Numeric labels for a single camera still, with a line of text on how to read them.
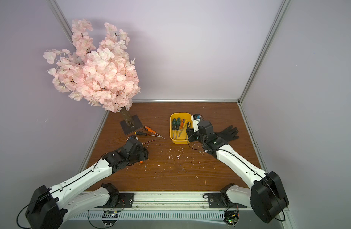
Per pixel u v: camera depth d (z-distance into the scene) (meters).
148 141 0.95
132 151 0.63
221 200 0.66
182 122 1.03
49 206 0.39
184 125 1.03
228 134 0.99
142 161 0.85
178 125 1.03
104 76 0.58
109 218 0.72
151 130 1.00
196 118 0.71
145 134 0.99
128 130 1.03
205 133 0.60
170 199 0.74
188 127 1.03
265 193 0.39
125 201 0.73
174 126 1.03
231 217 0.70
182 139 0.97
